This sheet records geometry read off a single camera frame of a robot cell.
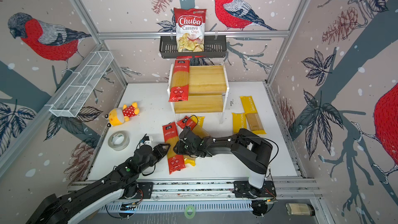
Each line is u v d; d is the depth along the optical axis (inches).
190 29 33.6
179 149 29.3
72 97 28.8
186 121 36.4
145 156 25.5
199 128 37.4
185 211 26.9
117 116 37.2
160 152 29.2
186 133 27.3
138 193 28.6
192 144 26.4
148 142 31.2
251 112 40.8
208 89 29.1
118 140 35.5
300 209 25.9
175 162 31.3
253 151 18.3
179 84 28.6
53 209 17.8
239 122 38.3
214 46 37.3
